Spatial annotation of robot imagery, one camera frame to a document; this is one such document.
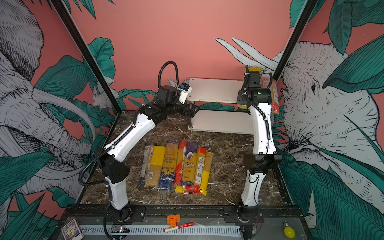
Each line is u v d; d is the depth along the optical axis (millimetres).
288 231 681
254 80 559
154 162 887
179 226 701
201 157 895
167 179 802
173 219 716
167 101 585
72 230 684
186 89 653
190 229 703
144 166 881
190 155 891
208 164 900
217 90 973
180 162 877
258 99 509
